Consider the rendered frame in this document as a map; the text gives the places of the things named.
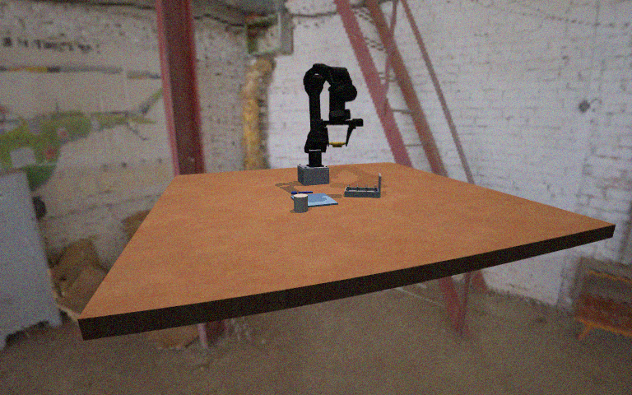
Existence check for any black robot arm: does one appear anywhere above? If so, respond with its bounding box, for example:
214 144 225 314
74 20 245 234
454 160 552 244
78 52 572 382
303 63 357 168

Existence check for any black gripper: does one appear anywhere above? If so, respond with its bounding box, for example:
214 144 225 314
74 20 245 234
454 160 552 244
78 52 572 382
311 103 363 146

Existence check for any light blue flat mat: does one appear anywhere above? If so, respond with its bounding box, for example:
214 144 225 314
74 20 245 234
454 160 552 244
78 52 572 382
307 193 338 207

